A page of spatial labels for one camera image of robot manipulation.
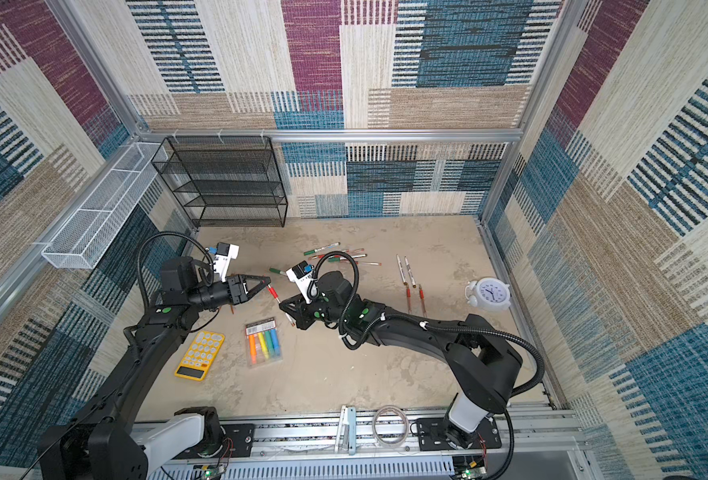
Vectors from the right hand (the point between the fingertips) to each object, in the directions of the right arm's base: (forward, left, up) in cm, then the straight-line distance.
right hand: (283, 310), depth 76 cm
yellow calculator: (-5, +26, -17) cm, 32 cm away
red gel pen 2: (+14, -40, -19) cm, 46 cm away
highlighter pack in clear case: (-1, +10, -18) cm, 20 cm away
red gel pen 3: (+33, -6, -20) cm, 39 cm away
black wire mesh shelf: (+53, +28, 0) cm, 59 cm away
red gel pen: (+3, +2, +3) cm, 5 cm away
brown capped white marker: (+23, -37, -19) cm, 47 cm away
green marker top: (+34, -1, -19) cm, 39 cm away
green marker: (+25, +9, -18) cm, 32 cm away
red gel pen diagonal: (+14, -35, -19) cm, 42 cm away
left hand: (+6, +4, +6) cm, 9 cm away
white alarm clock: (+13, -60, -17) cm, 64 cm away
